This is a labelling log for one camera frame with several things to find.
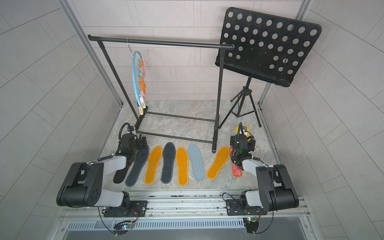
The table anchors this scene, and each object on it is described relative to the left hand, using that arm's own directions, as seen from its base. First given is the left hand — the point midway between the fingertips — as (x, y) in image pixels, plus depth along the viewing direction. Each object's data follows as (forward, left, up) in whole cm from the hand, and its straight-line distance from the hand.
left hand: (139, 135), depth 94 cm
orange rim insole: (-21, -59, -2) cm, 63 cm away
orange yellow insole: (-15, -28, -3) cm, 32 cm away
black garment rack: (+17, +3, -1) cm, 18 cm away
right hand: (-1, -65, +3) cm, 65 cm away
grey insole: (-11, -20, -2) cm, 23 cm away
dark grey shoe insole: (-14, -4, -2) cm, 14 cm away
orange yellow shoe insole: (-14, -12, -3) cm, 18 cm away
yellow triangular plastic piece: (-10, -62, +19) cm, 66 cm away
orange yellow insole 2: (-12, -52, -4) cm, 54 cm away
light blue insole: (-12, -36, -4) cm, 38 cm away
